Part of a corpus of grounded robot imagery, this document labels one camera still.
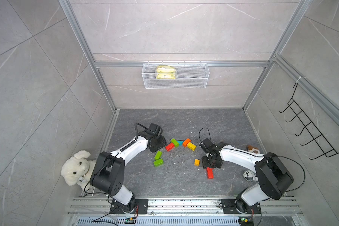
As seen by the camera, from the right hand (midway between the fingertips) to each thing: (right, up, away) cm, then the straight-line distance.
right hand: (208, 165), depth 88 cm
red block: (-25, +11, +6) cm, 28 cm away
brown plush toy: (+32, +9, +4) cm, 33 cm away
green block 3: (-32, +2, 0) cm, 32 cm away
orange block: (-13, +14, +8) cm, 21 cm away
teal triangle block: (-17, +13, +8) cm, 23 cm away
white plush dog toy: (-71, +4, -18) cm, 73 cm away
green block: (-21, +13, +8) cm, 26 cm away
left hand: (-28, +14, +1) cm, 31 cm away
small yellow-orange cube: (-7, +2, 0) cm, 8 cm away
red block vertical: (0, -3, -4) cm, 5 cm away
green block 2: (-32, +6, +2) cm, 33 cm away
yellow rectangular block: (-10, +11, +7) cm, 16 cm away
